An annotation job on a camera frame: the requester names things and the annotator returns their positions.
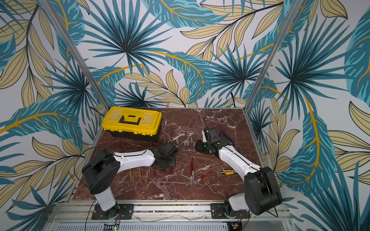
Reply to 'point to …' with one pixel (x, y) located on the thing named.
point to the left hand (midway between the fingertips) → (172, 164)
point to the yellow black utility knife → (228, 172)
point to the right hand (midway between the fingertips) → (197, 146)
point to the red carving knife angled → (200, 179)
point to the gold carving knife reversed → (139, 172)
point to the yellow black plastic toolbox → (133, 123)
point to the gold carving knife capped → (149, 170)
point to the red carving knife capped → (154, 171)
